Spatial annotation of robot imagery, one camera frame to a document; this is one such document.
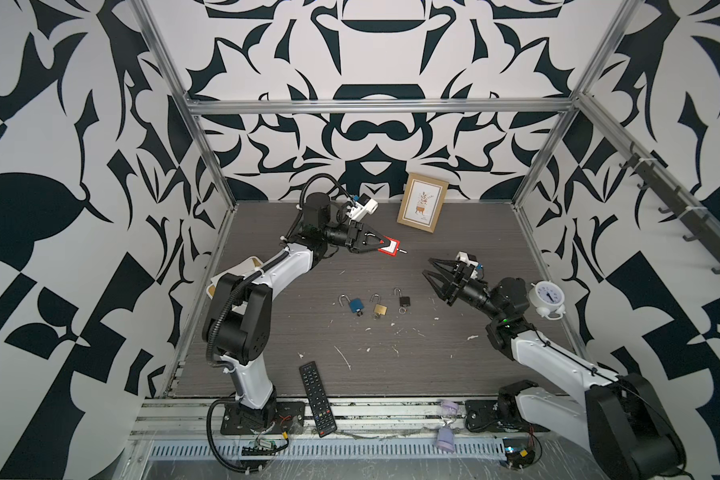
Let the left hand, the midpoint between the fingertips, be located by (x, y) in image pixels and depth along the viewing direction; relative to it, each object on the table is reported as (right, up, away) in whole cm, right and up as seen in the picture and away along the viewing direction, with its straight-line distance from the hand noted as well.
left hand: (392, 241), depth 72 cm
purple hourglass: (+12, -45, -2) cm, 47 cm away
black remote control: (-18, -41, +3) cm, 44 cm away
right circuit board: (+30, -49, -1) cm, 58 cm away
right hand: (+9, -6, -1) cm, 11 cm away
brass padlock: (-2, -21, +21) cm, 30 cm away
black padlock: (+6, -19, +22) cm, 30 cm away
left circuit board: (-30, -47, -1) cm, 56 cm away
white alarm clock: (+49, -17, +20) cm, 56 cm away
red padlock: (0, -2, -1) cm, 2 cm away
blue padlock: (-9, -20, +22) cm, 31 cm away
